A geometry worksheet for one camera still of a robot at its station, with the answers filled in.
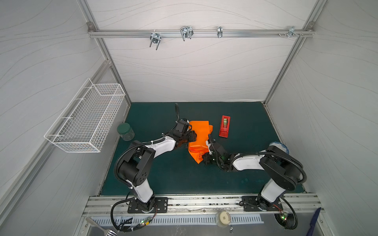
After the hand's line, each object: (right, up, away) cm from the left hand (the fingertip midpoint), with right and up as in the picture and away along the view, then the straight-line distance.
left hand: (196, 133), depth 94 cm
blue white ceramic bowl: (+54, -8, -1) cm, 55 cm away
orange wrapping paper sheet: (+2, +1, -2) cm, 3 cm away
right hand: (+5, -12, -2) cm, 13 cm away
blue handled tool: (+56, -40, -24) cm, 73 cm away
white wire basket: (-54, +8, -25) cm, 60 cm away
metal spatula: (-40, -42, -28) cm, 64 cm away
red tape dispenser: (+20, +4, +5) cm, 21 cm away
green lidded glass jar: (-44, +2, -3) cm, 45 cm away
